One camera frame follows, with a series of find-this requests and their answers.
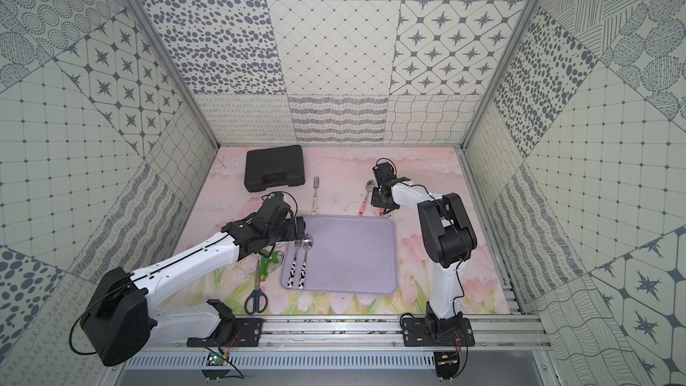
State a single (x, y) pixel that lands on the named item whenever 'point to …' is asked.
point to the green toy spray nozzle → (275, 256)
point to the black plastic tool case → (274, 167)
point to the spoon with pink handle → (370, 184)
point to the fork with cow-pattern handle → (297, 246)
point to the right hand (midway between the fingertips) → (383, 203)
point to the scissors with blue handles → (257, 298)
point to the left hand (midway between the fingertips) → (294, 220)
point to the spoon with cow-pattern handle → (306, 241)
